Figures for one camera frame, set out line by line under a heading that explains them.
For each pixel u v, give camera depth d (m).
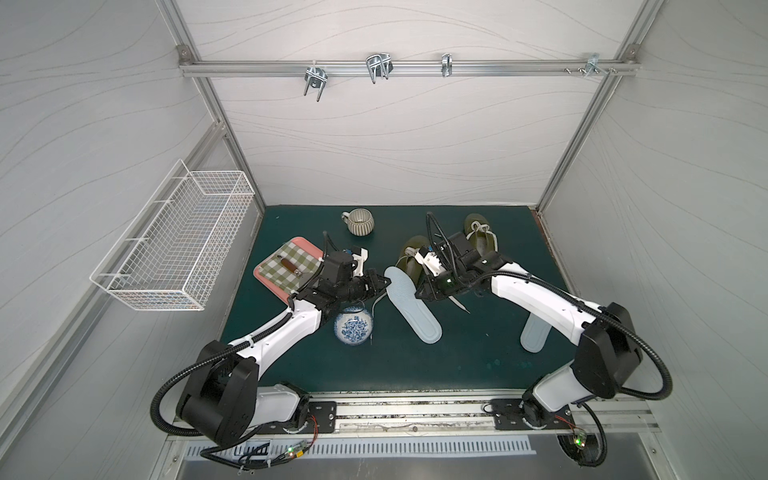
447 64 0.78
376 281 0.73
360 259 0.78
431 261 0.75
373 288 0.72
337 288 0.65
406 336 0.75
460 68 1.58
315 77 0.78
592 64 0.77
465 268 0.63
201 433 0.42
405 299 0.80
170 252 0.69
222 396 0.41
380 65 0.76
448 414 0.75
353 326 0.88
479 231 1.05
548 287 0.51
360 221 1.11
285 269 1.01
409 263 0.99
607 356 0.43
